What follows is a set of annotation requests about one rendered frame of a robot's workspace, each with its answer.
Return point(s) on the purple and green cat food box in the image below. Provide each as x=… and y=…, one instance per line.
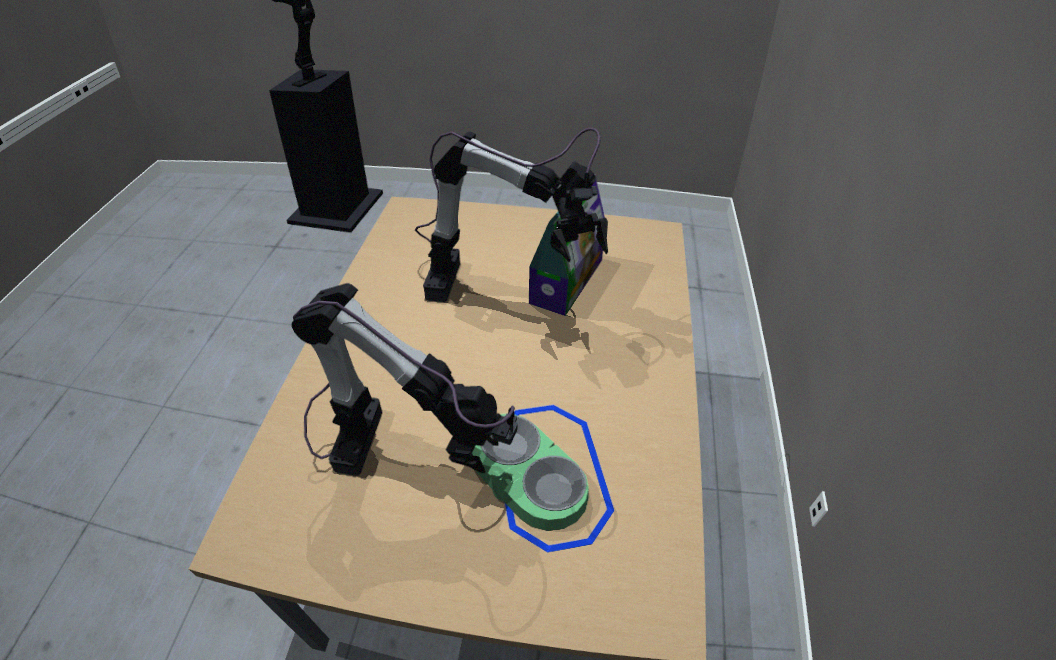
x=555, y=283

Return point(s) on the blue tape outline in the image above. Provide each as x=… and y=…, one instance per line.
x=603, y=486

